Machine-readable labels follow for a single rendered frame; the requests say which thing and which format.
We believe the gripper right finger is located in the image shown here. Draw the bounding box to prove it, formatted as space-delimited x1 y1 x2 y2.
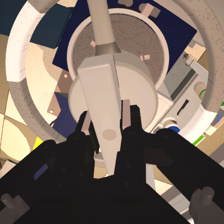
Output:
116 99 224 202

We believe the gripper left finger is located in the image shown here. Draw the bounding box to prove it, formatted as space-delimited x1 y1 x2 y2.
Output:
0 111 100 207

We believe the grey white handwheel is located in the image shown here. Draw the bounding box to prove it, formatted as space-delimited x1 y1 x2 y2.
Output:
5 0 224 176

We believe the pink block tab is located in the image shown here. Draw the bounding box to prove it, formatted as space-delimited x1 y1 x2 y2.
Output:
140 3 161 18

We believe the violet blue block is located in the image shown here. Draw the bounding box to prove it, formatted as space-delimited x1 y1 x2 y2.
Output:
34 92 80 181

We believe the white can blue cap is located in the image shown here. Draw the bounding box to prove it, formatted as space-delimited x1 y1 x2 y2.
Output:
161 117 181 133

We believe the yellow block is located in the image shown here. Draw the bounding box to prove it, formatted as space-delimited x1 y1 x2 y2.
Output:
32 136 44 151

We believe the white box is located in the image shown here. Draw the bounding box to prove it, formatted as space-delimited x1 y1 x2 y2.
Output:
144 91 174 132

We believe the black pen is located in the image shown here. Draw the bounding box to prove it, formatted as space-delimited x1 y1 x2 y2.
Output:
177 98 191 116

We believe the grey tray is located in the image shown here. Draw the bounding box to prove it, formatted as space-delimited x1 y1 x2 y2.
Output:
146 39 224 141

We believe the bright green strip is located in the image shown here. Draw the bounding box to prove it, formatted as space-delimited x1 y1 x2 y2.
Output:
192 134 206 146

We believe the dark green strip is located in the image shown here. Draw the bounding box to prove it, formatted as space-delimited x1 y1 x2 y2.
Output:
170 68 196 101

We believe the cream paper note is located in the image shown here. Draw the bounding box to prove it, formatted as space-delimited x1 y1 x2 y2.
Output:
205 126 217 136

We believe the white bar tool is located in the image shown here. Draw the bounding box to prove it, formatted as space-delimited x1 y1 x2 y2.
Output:
183 54 210 84

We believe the tan box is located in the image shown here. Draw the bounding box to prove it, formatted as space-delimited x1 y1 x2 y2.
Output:
184 43 207 62

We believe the navy blue machine plate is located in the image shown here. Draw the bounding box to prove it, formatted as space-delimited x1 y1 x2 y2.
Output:
52 0 198 88

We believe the teal box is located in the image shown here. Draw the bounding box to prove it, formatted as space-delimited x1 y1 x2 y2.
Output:
0 0 75 49

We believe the brown bracket plate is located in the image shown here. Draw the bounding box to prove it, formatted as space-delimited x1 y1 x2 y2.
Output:
46 70 74 117

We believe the cream cylinder green ring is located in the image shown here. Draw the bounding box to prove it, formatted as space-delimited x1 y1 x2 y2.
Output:
193 81 207 101

